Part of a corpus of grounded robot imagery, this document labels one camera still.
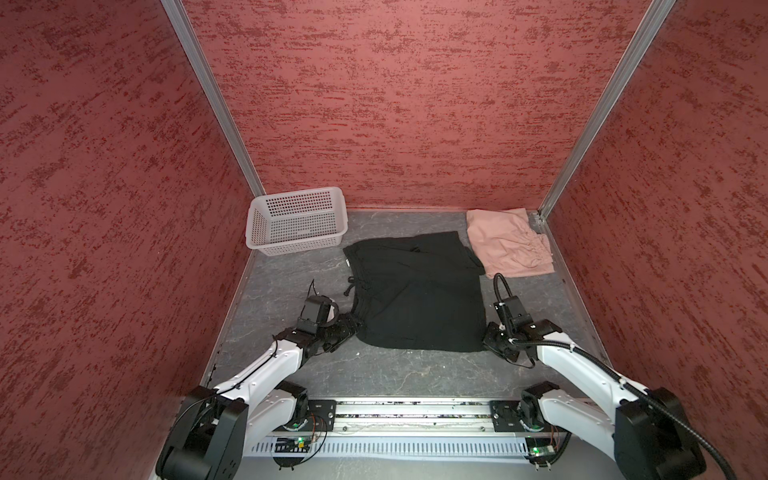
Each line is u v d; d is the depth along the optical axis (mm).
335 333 758
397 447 774
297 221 1173
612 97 866
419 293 940
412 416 758
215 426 407
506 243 1067
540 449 709
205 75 813
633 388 437
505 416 736
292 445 710
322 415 745
